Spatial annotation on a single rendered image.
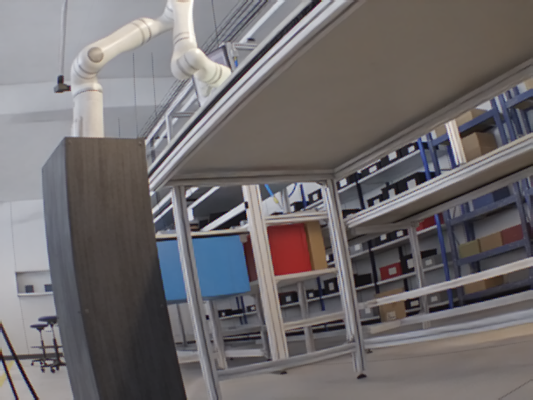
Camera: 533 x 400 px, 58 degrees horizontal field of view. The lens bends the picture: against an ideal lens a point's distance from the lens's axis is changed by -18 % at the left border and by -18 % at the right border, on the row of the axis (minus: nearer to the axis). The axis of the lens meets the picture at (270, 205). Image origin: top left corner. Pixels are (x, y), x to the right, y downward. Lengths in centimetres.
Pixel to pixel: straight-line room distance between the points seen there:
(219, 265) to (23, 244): 990
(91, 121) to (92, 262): 40
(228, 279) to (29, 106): 461
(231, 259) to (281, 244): 37
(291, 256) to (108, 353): 246
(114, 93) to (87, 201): 621
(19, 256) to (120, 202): 1156
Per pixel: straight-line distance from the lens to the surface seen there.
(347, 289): 247
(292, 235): 364
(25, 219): 1305
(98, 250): 130
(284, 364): 229
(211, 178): 229
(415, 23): 138
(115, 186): 136
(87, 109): 150
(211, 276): 331
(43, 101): 731
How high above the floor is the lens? 36
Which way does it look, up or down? 11 degrees up
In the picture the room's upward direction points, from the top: 10 degrees counter-clockwise
